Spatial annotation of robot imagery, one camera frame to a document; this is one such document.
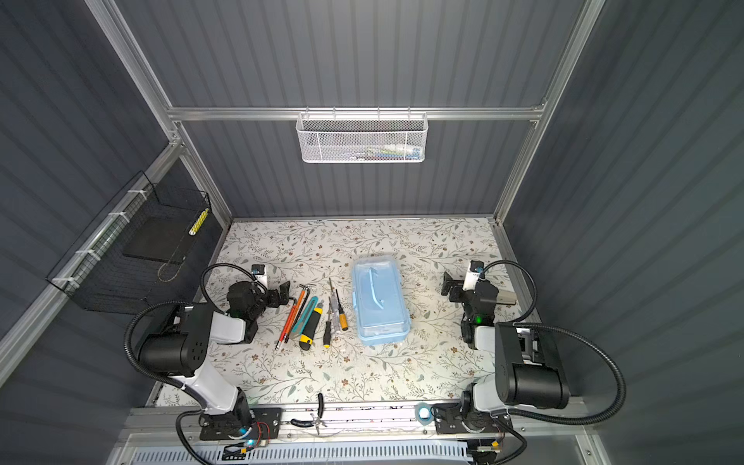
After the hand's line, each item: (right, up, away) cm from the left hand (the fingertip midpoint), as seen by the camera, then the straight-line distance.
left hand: (273, 281), depth 96 cm
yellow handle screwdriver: (+24, -11, -5) cm, 27 cm away
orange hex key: (+9, -9, -3) cm, 13 cm away
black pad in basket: (-19, +14, -23) cm, 33 cm away
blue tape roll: (+47, -33, -23) cm, 62 cm away
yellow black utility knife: (+14, -17, -10) cm, 24 cm away
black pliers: (+20, -33, -23) cm, 45 cm away
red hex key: (+6, -13, -6) cm, 16 cm away
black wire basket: (-28, +5, -32) cm, 43 cm away
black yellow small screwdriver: (+20, -15, -8) cm, 26 cm away
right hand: (+63, +3, -6) cm, 63 cm away
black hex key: (+9, -10, -3) cm, 14 cm away
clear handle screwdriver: (+21, -9, -3) cm, 23 cm away
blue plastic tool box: (+36, -3, -14) cm, 39 cm away
